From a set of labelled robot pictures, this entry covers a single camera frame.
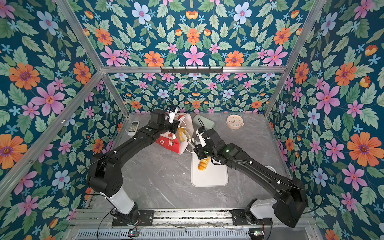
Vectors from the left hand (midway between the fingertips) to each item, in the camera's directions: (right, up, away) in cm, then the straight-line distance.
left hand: (180, 117), depth 86 cm
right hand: (+9, -17, -10) cm, 21 cm away
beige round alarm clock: (+37, -2, +26) cm, 45 cm away
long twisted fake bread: (+13, -28, +4) cm, 31 cm away
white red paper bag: (-6, -14, +3) cm, 16 cm away
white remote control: (-38, -7, +22) cm, 44 cm away
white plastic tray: (+19, -35, +2) cm, 40 cm away
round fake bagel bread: (+2, -11, -2) cm, 11 cm away
